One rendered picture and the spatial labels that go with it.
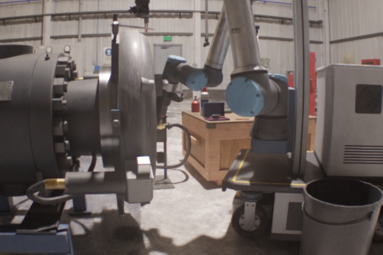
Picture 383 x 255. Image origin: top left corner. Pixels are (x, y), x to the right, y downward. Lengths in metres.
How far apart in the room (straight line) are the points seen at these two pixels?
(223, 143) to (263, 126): 0.92
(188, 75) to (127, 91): 0.41
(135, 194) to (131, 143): 0.16
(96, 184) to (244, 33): 0.75
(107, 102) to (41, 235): 0.54
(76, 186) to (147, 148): 0.27
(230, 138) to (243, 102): 1.07
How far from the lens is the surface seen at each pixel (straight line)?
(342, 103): 1.34
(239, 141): 2.21
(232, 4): 1.20
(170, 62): 1.40
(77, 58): 7.85
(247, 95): 1.10
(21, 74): 1.18
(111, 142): 1.15
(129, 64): 1.03
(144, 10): 1.45
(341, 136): 1.35
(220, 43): 1.40
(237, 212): 1.46
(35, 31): 13.10
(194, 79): 1.31
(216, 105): 2.30
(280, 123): 1.29
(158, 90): 1.34
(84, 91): 1.23
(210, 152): 2.13
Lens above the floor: 0.76
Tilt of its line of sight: 6 degrees down
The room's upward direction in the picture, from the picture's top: straight up
